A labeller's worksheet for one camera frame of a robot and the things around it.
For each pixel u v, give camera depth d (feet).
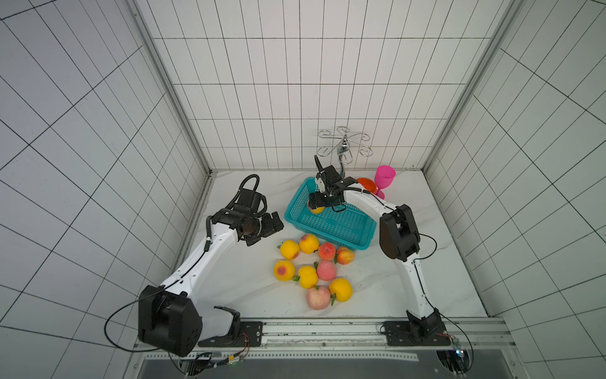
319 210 3.13
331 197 2.51
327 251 2.80
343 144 3.00
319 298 2.43
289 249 2.81
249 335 2.37
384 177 3.15
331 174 2.67
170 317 1.27
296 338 2.39
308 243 2.87
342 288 2.51
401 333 2.38
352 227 3.21
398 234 1.92
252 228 2.17
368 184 3.61
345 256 2.75
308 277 2.61
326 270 2.67
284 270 2.65
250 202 2.07
